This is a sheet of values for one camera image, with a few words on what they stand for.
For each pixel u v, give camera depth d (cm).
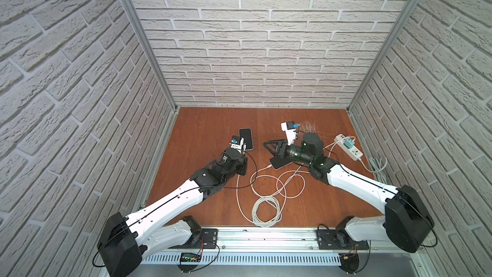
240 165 68
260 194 84
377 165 97
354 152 97
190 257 72
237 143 67
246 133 107
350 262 70
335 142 92
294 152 68
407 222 41
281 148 68
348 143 95
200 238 67
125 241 38
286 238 76
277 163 95
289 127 70
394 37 85
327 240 74
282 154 68
